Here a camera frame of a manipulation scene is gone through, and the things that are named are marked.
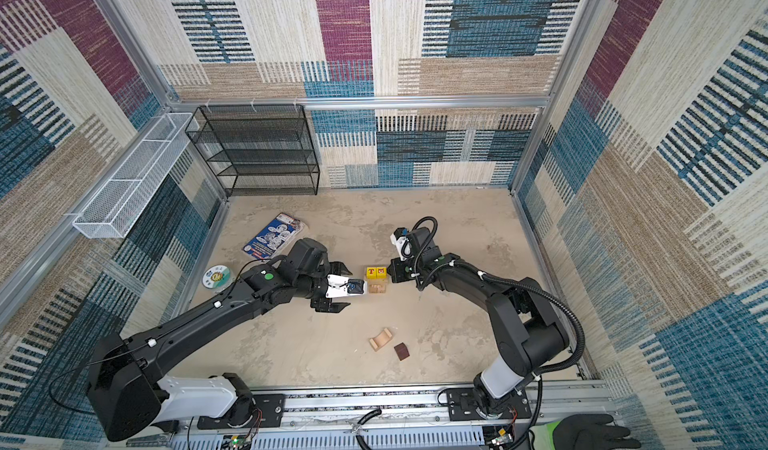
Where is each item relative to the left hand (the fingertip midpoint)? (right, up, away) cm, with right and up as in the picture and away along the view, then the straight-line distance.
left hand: (348, 278), depth 79 cm
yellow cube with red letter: (+5, -1, +11) cm, 12 cm away
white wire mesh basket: (-54, +20, -5) cm, 57 cm away
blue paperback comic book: (-29, +9, +26) cm, 40 cm away
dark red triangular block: (+14, -20, +3) cm, 25 cm away
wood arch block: (+9, -18, +5) cm, 20 cm away
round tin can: (-39, -2, +9) cm, 40 cm away
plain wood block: (+7, -3, +10) cm, 13 cm away
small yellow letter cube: (+8, 0, +11) cm, 14 cm away
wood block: (+9, -6, +14) cm, 17 cm away
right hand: (+11, -1, +11) cm, 16 cm away
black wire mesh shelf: (-37, +40, +31) cm, 63 cm away
